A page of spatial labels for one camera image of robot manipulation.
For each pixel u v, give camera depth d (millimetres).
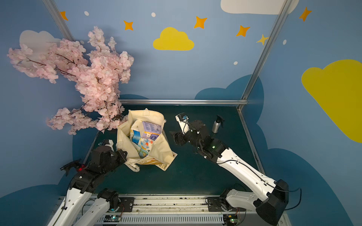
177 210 746
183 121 593
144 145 824
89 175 515
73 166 735
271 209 374
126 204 754
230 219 717
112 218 706
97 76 590
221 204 660
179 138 606
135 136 852
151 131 778
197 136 514
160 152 806
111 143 685
